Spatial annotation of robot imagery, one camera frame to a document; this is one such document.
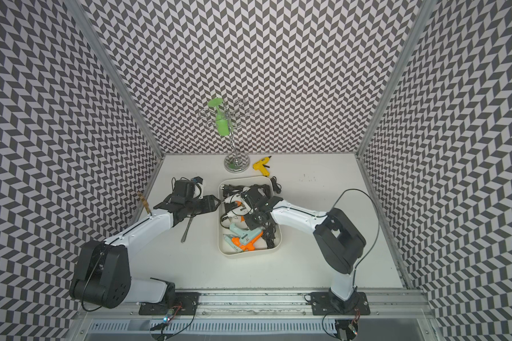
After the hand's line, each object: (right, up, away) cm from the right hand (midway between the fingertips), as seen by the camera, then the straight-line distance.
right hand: (253, 222), depth 88 cm
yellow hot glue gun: (+2, +25, +24) cm, 34 cm away
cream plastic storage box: (-8, -5, -2) cm, 10 cm away
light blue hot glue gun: (-10, -6, -2) cm, 12 cm away
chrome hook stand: (-12, +47, +13) cm, 50 cm away
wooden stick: (-54, +7, +14) cm, 56 cm away
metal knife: (-29, -3, +2) cm, 29 cm away
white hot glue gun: (+7, -4, -4) cm, 9 cm away
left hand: (-16, +8, 0) cm, 18 cm away
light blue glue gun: (-3, -3, -7) cm, 8 cm away
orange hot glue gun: (-2, -7, -8) cm, 10 cm away
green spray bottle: (-15, +43, +12) cm, 47 cm away
